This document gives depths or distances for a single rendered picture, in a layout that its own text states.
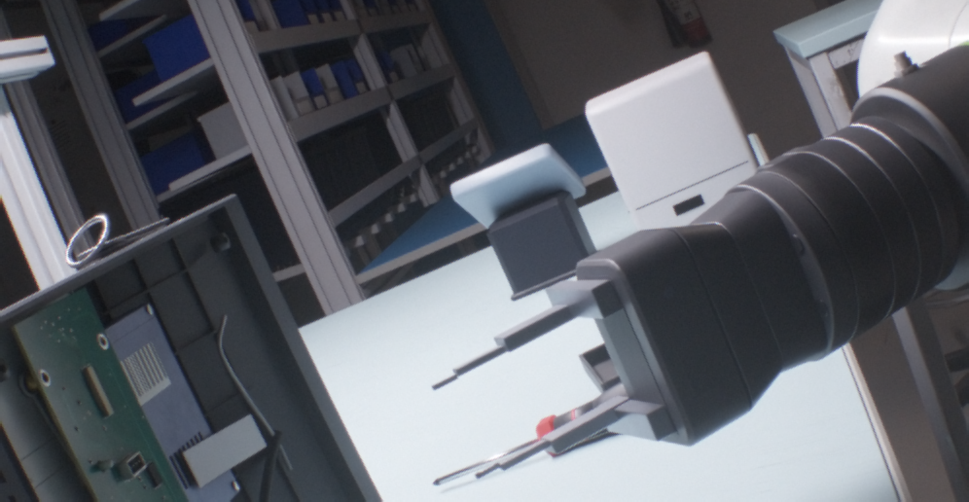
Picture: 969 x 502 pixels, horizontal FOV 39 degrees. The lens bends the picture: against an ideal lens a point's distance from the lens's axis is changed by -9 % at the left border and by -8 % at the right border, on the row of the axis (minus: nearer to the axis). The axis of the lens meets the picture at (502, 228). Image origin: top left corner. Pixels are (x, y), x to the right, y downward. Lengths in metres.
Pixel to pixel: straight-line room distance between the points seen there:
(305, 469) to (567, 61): 6.45
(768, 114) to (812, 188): 6.51
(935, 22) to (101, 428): 0.44
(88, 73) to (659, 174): 2.77
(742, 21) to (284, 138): 4.13
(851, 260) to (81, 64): 3.50
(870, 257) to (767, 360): 0.05
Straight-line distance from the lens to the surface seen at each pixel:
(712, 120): 1.32
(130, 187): 3.92
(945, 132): 0.57
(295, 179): 3.19
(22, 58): 1.91
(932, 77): 0.59
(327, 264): 3.19
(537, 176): 1.41
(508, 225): 1.42
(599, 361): 1.00
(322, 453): 0.64
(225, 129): 3.45
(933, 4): 0.74
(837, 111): 1.94
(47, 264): 1.88
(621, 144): 1.32
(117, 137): 3.93
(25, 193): 1.88
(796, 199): 0.54
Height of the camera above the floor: 1.21
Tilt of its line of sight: 6 degrees down
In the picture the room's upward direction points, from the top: 24 degrees counter-clockwise
